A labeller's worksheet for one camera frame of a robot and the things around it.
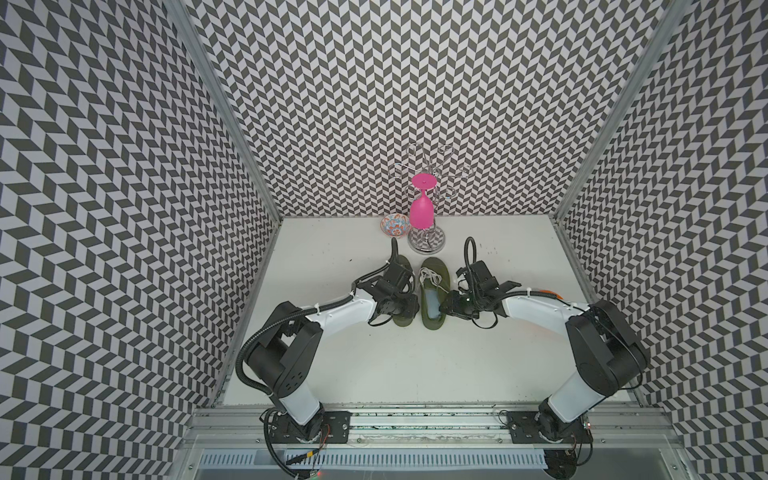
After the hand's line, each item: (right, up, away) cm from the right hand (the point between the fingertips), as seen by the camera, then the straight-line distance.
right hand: (444, 313), depth 89 cm
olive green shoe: (-12, -1, -4) cm, 13 cm away
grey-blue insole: (-3, +3, +2) cm, 5 cm away
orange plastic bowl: (+37, +5, +4) cm, 37 cm away
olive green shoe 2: (-2, +9, +4) cm, 10 cm away
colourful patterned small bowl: (-15, +28, +26) cm, 41 cm away
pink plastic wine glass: (-6, +31, +2) cm, 32 cm away
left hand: (-9, +1, -1) cm, 9 cm away
